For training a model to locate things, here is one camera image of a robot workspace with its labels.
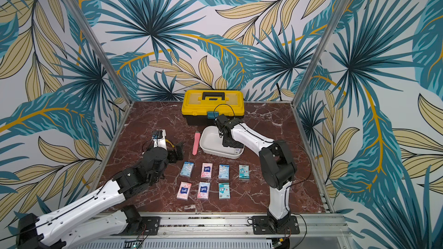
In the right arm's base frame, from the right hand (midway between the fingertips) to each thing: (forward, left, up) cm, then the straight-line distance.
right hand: (234, 142), depth 93 cm
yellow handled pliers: (-13, +28, +24) cm, 39 cm away
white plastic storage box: (+3, +13, -7) cm, 15 cm away
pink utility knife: (+8, +21, -5) cm, 22 cm away
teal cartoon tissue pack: (-14, -4, -5) cm, 16 cm away
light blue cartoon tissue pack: (-12, +25, -4) cm, 28 cm away
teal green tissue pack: (-23, +6, -5) cm, 25 cm away
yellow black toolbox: (+18, +17, +9) cm, 27 cm away
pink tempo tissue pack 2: (-23, +25, -4) cm, 34 cm away
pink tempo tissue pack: (-13, +15, -5) cm, 20 cm away
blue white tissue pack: (-14, +6, -5) cm, 16 cm away
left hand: (-9, +28, +14) cm, 33 cm away
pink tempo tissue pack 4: (-4, -2, -2) cm, 5 cm away
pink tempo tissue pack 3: (-24, +16, -4) cm, 29 cm away
